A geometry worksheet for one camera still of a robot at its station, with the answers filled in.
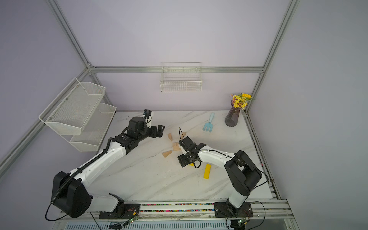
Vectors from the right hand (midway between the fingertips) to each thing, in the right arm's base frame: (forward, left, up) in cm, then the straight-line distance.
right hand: (186, 160), depth 90 cm
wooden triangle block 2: (+24, +3, -5) cm, 25 cm away
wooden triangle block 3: (+7, +13, -2) cm, 15 cm away
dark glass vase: (+32, -35, +4) cm, 48 cm away
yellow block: (-6, -13, -2) cm, 14 cm away
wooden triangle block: (+20, +12, -1) cm, 24 cm away
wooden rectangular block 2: (+10, +7, -2) cm, 13 cm away
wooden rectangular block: (+12, +8, -1) cm, 15 cm away
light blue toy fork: (+30, -18, -2) cm, 35 cm away
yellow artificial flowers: (+31, -36, +22) cm, 53 cm away
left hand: (+12, +17, +20) cm, 29 cm away
